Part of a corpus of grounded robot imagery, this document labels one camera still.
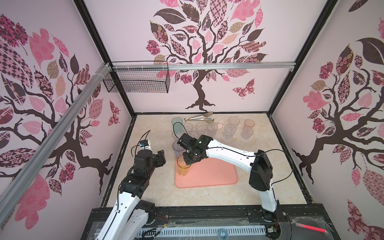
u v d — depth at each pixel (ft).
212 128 3.39
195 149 1.90
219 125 3.61
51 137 1.75
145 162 1.85
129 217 1.58
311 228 2.31
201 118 3.85
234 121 3.61
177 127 3.54
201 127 3.50
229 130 3.46
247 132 3.47
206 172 2.83
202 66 3.07
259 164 1.78
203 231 2.29
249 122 3.45
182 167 2.48
